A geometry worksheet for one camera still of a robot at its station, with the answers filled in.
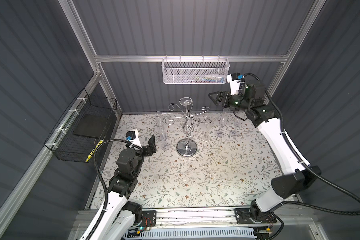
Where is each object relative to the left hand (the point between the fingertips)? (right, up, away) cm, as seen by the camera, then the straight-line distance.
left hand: (145, 136), depth 71 cm
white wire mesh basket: (+28, +51, +53) cm, 79 cm away
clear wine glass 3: (+6, -1, +20) cm, 21 cm away
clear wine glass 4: (+30, +7, 0) cm, 31 cm away
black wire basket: (-34, -2, -8) cm, 35 cm away
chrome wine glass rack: (+21, -9, +27) cm, 36 cm away
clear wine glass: (+20, +19, +12) cm, 30 cm away
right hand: (+33, +20, -1) cm, 39 cm away
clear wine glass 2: (-2, +14, +50) cm, 52 cm away
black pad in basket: (-28, +5, +3) cm, 28 cm away
